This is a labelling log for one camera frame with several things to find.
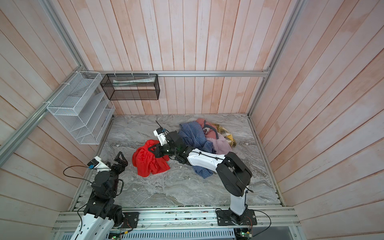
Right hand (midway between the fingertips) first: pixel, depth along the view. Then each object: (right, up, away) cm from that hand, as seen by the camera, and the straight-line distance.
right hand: (148, 149), depth 79 cm
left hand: (-16, -5, -2) cm, 16 cm away
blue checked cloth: (+24, +8, +14) cm, 29 cm away
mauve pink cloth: (+44, 0, +17) cm, 47 cm away
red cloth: (-1, -7, -1) cm, 7 cm away
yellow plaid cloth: (+48, +7, +23) cm, 54 cm away
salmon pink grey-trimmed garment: (+36, +11, +22) cm, 44 cm away
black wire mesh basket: (-19, +41, +25) cm, 52 cm away
